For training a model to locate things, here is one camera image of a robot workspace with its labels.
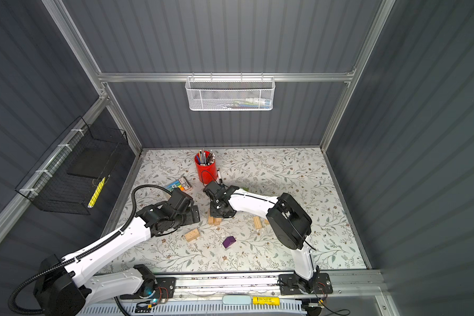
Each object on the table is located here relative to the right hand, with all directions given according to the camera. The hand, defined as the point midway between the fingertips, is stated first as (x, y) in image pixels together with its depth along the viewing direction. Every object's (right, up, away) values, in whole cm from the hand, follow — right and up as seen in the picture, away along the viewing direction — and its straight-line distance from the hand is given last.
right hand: (217, 215), depth 90 cm
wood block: (-10, -7, -5) cm, 14 cm away
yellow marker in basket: (-40, +10, -24) cm, 47 cm away
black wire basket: (-53, +18, -18) cm, 59 cm away
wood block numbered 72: (-3, -2, -1) cm, 4 cm away
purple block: (+6, -10, -6) cm, 13 cm away
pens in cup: (-8, +27, +9) cm, 30 cm away
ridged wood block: (+19, -3, -1) cm, 19 cm away
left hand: (-10, +2, -9) cm, 13 cm away
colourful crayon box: (-20, +13, +13) cm, 27 cm away
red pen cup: (-6, +22, +5) cm, 23 cm away
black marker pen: (0, +16, +15) cm, 22 cm away
